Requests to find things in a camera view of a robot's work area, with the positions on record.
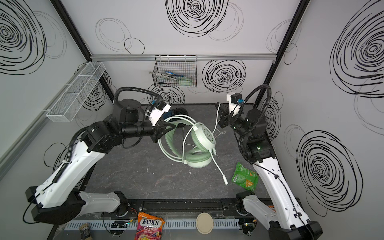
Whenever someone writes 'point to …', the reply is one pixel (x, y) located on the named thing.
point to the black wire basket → (175, 71)
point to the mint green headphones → (189, 142)
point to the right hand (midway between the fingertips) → (216, 103)
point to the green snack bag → (245, 177)
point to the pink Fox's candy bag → (149, 227)
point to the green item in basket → (182, 81)
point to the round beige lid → (204, 223)
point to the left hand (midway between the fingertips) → (174, 126)
